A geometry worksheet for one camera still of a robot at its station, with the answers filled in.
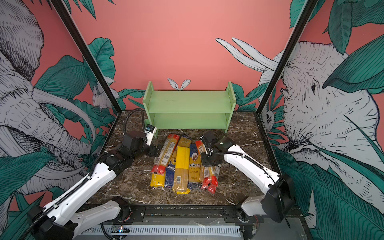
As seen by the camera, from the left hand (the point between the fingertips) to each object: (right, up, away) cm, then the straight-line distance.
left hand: (155, 139), depth 76 cm
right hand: (+24, -12, +2) cm, 27 cm away
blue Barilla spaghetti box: (+6, -21, +9) cm, 24 cm away
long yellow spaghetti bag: (+12, -20, +6) cm, 24 cm away
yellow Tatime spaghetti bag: (-1, -24, +8) cm, 25 cm away
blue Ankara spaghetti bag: (+20, -23, +4) cm, 31 cm away
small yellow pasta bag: (+13, -4, +21) cm, 25 cm away
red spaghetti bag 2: (+28, -17, -7) cm, 33 cm away
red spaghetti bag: (+24, -6, +5) cm, 25 cm away
